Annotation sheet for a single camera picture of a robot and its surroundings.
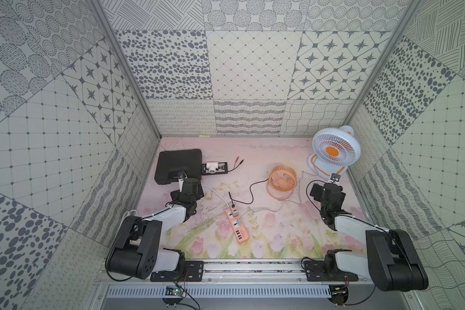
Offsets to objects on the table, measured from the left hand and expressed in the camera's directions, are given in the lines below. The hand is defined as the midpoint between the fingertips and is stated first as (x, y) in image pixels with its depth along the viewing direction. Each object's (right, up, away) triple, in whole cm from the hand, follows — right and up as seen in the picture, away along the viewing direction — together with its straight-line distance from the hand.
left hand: (185, 186), depth 92 cm
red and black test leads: (+23, +8, +14) cm, 29 cm away
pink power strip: (+26, -16, -8) cm, 32 cm away
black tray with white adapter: (+11, +8, +9) cm, 17 cm away
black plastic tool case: (-2, +12, +16) cm, 20 cm away
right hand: (+69, -1, -1) cm, 69 cm away
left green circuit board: (+2, -35, -22) cm, 41 cm away
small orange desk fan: (+47, +2, -1) cm, 47 cm away
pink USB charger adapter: (+25, -10, -8) cm, 28 cm away
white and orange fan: (+70, +17, -5) cm, 72 cm away
